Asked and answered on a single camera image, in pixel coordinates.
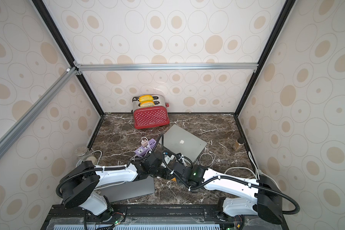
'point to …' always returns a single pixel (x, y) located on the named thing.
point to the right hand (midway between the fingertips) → (180, 177)
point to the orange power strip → (174, 179)
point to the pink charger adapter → (144, 143)
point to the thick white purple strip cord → (100, 156)
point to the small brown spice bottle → (238, 143)
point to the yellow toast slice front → (146, 104)
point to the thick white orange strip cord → (257, 172)
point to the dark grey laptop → (143, 185)
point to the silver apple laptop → (176, 139)
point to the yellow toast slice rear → (145, 97)
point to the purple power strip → (143, 150)
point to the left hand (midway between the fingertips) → (179, 176)
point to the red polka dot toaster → (149, 117)
